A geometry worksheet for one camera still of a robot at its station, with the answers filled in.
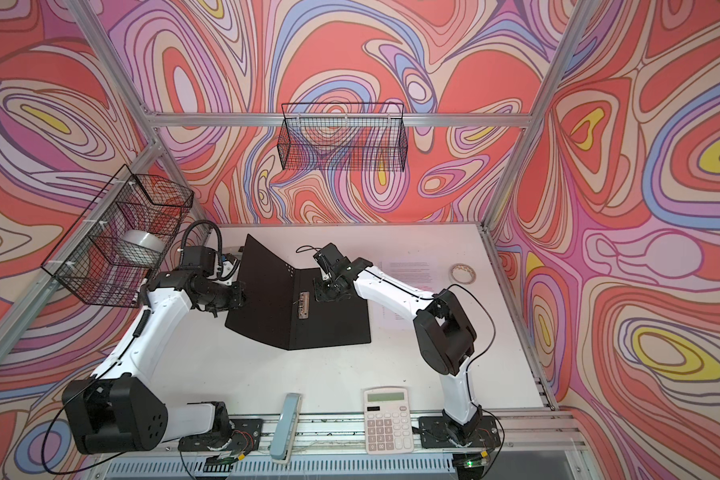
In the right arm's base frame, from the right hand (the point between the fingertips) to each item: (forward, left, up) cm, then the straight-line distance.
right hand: (322, 300), depth 88 cm
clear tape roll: (+15, -48, -9) cm, 51 cm away
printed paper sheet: (+17, -32, -11) cm, 38 cm away
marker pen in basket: (-7, +43, +16) cm, 46 cm away
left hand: (-1, +20, +6) cm, 21 cm away
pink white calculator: (-31, -17, -8) cm, 36 cm away
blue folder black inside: (+3, +15, -8) cm, 17 cm away
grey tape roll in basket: (+6, +42, +23) cm, 48 cm away
